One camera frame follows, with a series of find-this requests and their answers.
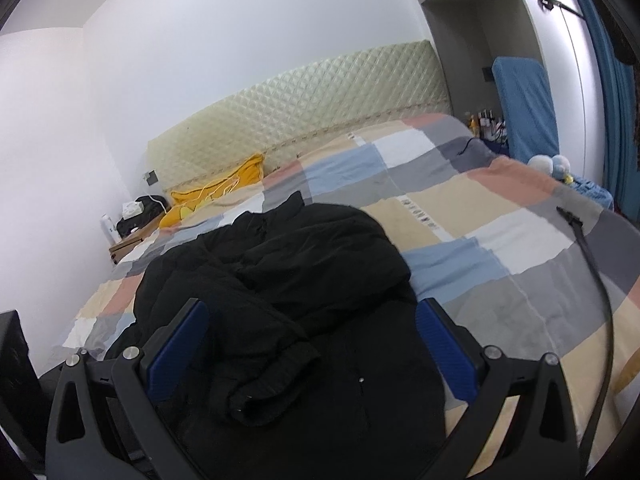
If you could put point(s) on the checkered pastel blanket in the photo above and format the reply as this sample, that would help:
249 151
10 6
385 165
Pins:
500 260

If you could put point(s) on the blue curtain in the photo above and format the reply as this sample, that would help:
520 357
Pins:
607 85

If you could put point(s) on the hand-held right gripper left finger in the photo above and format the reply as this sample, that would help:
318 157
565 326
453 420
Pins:
176 355

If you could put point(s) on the white spray bottle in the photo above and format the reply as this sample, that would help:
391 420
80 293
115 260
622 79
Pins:
109 227

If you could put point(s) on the black bag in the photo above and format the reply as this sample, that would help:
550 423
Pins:
152 216

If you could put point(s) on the blue covered upright panel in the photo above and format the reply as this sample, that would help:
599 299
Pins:
525 110

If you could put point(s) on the row of small bottles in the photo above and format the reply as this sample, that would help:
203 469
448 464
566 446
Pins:
485 124

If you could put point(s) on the cream quilted headboard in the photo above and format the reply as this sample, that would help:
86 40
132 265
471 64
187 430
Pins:
300 95

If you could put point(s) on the black clothes rail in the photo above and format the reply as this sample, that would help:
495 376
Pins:
545 2

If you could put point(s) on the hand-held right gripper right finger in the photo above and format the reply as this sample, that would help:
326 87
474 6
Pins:
447 355

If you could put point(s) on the white and blue plush toy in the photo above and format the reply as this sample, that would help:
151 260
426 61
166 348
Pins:
550 166

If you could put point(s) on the black puffer jacket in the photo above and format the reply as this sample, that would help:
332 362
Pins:
300 260

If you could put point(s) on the dark wall switch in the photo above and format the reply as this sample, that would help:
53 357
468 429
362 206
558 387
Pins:
486 73

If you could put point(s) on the white tissue box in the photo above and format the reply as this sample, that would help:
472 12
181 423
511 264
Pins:
132 209

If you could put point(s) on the white wardrobe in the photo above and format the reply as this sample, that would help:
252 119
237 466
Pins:
575 60

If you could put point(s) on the dark wall socket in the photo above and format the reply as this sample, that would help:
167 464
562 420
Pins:
150 177

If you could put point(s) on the yellow pillow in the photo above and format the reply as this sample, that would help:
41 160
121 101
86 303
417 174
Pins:
250 172

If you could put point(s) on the wooden nightstand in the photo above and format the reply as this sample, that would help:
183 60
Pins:
130 248

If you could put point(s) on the crumpled blue cloth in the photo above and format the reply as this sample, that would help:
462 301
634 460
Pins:
592 190

